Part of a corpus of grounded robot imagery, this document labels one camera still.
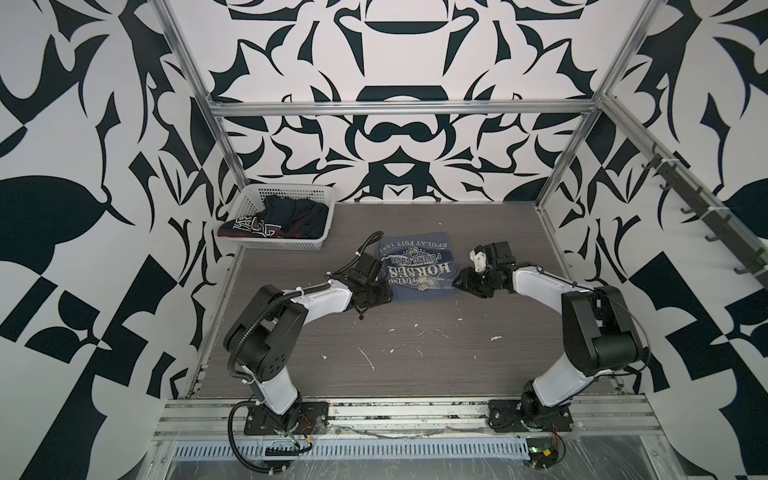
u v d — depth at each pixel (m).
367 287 0.73
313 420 0.74
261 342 0.46
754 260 0.50
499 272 0.70
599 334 0.47
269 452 0.73
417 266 0.99
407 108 0.94
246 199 1.11
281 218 1.02
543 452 0.71
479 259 0.89
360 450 0.65
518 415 0.74
